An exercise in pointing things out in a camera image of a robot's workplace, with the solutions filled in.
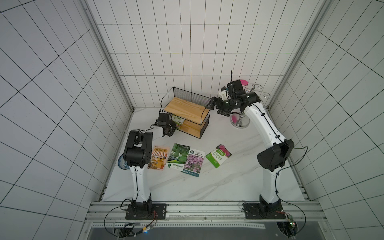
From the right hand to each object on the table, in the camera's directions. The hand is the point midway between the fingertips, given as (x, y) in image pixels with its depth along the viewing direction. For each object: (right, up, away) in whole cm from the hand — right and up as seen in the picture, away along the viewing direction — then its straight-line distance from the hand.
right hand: (205, 108), depth 80 cm
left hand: (-19, -11, +24) cm, 33 cm away
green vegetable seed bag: (-17, -30, +12) cm, 36 cm away
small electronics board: (+40, -59, -11) cm, 72 cm away
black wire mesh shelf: (-9, +3, +20) cm, 22 cm away
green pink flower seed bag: (-18, -8, +26) cm, 33 cm away
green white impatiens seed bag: (+9, -29, +12) cm, 33 cm away
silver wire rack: (+29, +12, +7) cm, 32 cm away
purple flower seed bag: (-7, -33, +9) cm, 35 cm away
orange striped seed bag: (-29, -30, +12) cm, 43 cm away
